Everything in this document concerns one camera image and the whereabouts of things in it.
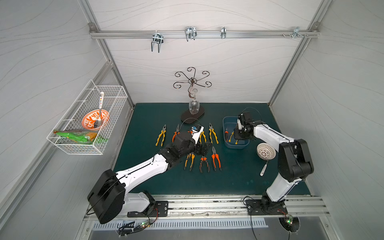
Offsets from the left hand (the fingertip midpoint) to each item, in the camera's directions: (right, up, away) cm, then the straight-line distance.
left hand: (205, 139), depth 78 cm
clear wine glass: (-6, +19, +18) cm, 27 cm away
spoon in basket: (-48, +10, -12) cm, 50 cm away
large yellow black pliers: (+6, +3, +26) cm, 27 cm away
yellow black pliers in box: (+17, -3, +15) cm, 22 cm away
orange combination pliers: (+7, -11, +13) cm, 18 cm away
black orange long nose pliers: (0, -13, +12) cm, 18 cm away
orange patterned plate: (-54, +11, -11) cm, 56 cm away
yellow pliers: (-28, +2, +24) cm, 36 cm away
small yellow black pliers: (-2, -2, +23) cm, 23 cm away
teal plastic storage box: (+18, +7, +23) cm, 30 cm away
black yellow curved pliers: (-7, -12, +12) cm, 19 cm away
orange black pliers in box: (+16, +2, +21) cm, 27 cm away
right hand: (+23, +2, +17) cm, 28 cm away
